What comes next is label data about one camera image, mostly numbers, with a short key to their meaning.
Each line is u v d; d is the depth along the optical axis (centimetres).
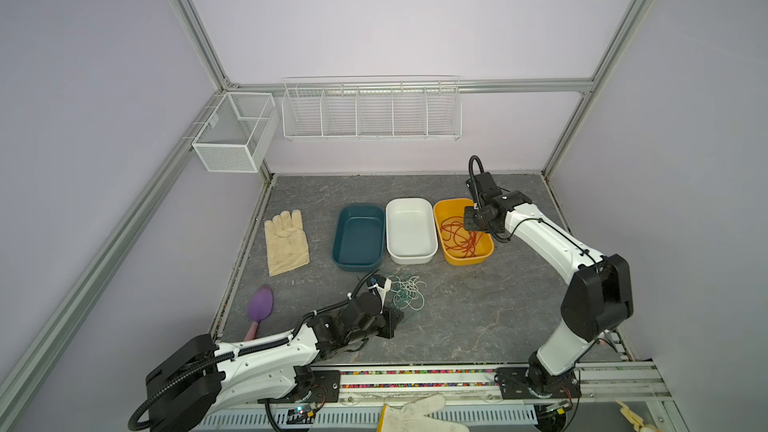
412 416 69
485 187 68
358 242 99
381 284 74
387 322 69
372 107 98
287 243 101
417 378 76
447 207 108
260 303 89
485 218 65
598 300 46
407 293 85
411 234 102
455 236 102
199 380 41
